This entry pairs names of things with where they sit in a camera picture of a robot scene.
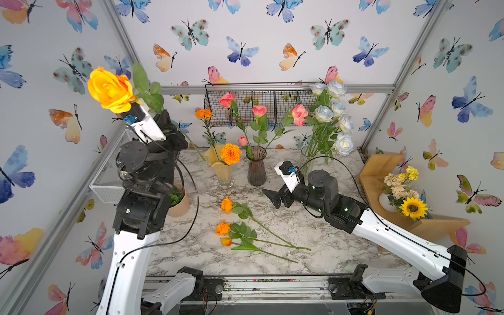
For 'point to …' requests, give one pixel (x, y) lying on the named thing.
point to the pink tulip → (243, 142)
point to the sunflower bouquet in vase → (398, 198)
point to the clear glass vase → (306, 163)
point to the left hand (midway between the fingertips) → (166, 109)
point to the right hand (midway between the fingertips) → (274, 177)
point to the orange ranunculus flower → (241, 231)
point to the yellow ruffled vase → (224, 172)
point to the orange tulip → (228, 242)
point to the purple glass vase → (256, 173)
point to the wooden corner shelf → (432, 228)
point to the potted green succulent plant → (178, 201)
